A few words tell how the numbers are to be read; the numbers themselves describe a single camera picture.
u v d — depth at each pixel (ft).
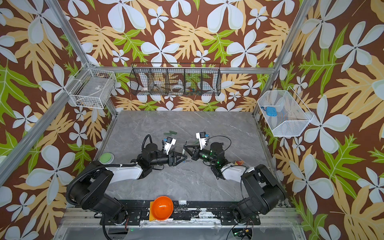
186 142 2.60
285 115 2.73
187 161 2.51
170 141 2.51
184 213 2.51
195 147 2.47
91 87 2.82
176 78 3.16
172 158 2.40
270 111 2.82
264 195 1.44
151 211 2.41
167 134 3.59
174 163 2.40
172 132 3.56
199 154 2.41
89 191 1.45
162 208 2.51
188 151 2.62
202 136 2.45
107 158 3.07
